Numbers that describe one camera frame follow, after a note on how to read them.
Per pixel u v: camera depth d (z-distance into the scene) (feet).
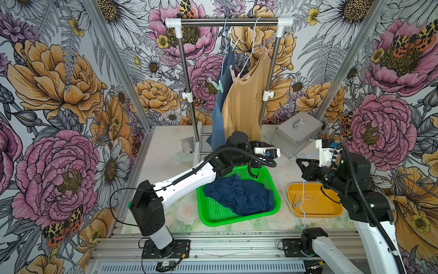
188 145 3.56
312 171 1.79
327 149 1.79
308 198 2.91
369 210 1.27
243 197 2.60
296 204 2.81
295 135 3.25
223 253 2.40
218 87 2.05
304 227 2.65
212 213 2.79
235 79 2.01
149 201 1.41
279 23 1.92
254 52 2.86
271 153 1.82
